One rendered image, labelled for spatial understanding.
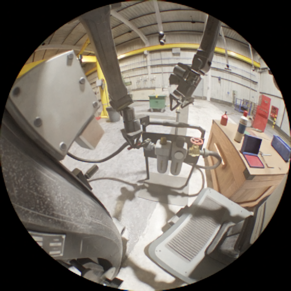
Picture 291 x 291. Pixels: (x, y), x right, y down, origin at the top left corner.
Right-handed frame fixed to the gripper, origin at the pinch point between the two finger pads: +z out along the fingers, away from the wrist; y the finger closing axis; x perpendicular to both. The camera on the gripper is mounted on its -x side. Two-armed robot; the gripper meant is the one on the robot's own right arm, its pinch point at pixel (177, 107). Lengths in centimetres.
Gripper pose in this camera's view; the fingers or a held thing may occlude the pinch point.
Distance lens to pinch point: 49.9
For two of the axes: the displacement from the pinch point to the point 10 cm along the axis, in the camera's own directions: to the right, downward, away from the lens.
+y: -7.7, 4.0, -5.0
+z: -2.5, 5.2, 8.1
